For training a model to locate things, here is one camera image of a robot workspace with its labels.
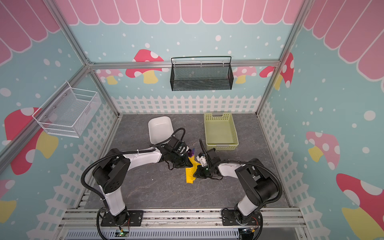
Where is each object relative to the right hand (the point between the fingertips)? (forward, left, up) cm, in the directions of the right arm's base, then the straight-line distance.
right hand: (193, 175), depth 88 cm
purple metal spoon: (+14, +3, +3) cm, 14 cm away
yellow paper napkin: (+2, +2, +1) cm, 3 cm away
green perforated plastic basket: (+33, -19, -1) cm, 38 cm away
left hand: (+3, +1, +4) cm, 5 cm away
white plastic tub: (+36, +25, -1) cm, 44 cm away
